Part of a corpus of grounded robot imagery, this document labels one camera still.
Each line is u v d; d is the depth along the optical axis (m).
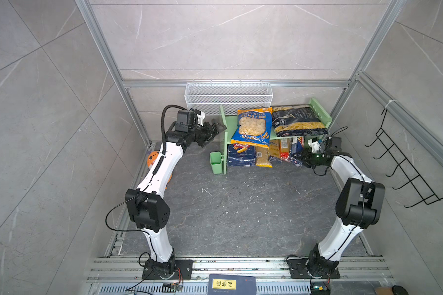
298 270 0.73
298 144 0.93
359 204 0.50
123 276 0.72
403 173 0.67
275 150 0.95
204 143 0.78
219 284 0.69
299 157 0.87
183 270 0.73
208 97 0.95
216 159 1.01
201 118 0.75
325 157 0.72
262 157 0.93
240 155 0.90
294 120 0.84
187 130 0.63
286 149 0.95
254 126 0.82
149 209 0.56
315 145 0.87
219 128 0.71
